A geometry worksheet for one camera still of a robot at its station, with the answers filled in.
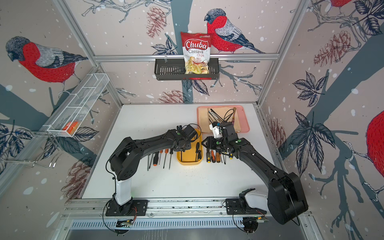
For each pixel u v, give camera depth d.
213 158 0.89
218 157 0.90
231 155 0.90
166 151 0.93
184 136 0.68
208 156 0.90
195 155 0.93
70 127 0.65
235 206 0.73
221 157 0.92
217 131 0.76
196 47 0.82
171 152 0.92
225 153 0.93
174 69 0.95
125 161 0.49
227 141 0.64
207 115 1.12
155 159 0.87
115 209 0.67
